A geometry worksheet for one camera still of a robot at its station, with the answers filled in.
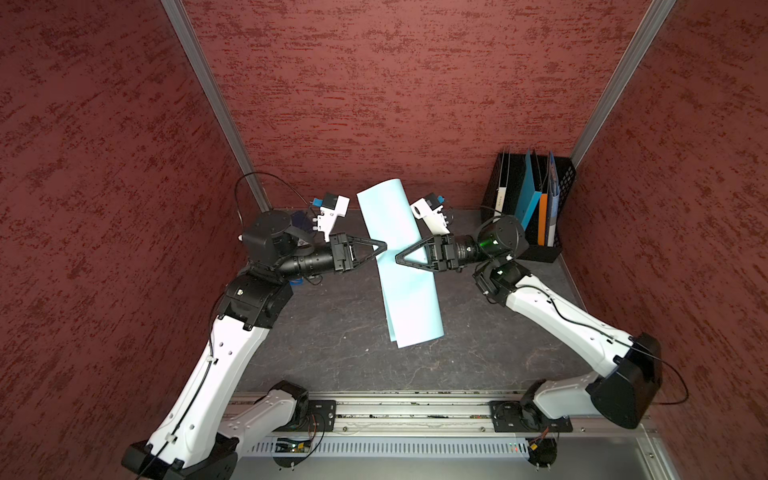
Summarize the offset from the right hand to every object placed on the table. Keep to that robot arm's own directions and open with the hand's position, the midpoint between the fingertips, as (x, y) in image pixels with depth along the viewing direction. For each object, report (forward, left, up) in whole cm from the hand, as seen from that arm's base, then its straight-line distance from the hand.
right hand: (396, 271), depth 51 cm
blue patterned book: (+38, -49, -17) cm, 64 cm away
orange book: (+34, -47, -25) cm, 64 cm away
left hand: (+3, +3, 0) cm, 4 cm away
